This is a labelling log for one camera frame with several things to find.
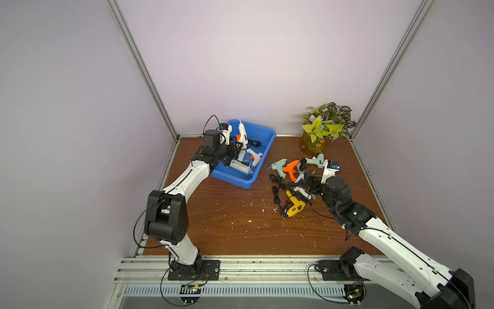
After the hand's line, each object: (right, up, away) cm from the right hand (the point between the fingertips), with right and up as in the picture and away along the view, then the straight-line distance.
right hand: (315, 170), depth 76 cm
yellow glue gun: (-4, -18, +14) cm, 23 cm away
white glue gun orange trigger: (-24, +5, +32) cm, 40 cm away
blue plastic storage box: (-36, -4, +13) cm, 39 cm away
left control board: (-50, -47, -4) cm, 69 cm away
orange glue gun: (-5, -2, +26) cm, 27 cm away
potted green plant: (+7, +20, +17) cm, 27 cm away
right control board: (+12, -45, -6) cm, 47 cm away
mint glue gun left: (-11, 0, +28) cm, 30 cm away
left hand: (-30, +12, +11) cm, 34 cm away
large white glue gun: (-33, +1, +27) cm, 43 cm away
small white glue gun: (-30, +14, +13) cm, 35 cm away
